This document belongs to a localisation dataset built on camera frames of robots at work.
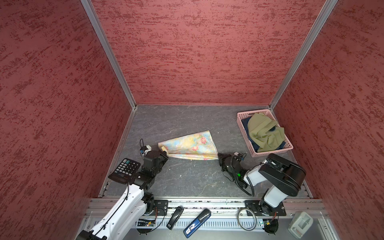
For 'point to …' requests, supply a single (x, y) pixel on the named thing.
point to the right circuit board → (270, 225)
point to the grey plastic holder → (300, 222)
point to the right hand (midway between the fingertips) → (215, 155)
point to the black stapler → (175, 217)
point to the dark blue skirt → (245, 124)
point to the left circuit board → (143, 222)
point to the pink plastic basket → (251, 147)
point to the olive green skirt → (258, 127)
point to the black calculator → (125, 171)
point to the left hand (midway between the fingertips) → (167, 154)
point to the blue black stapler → (190, 230)
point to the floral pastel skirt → (196, 146)
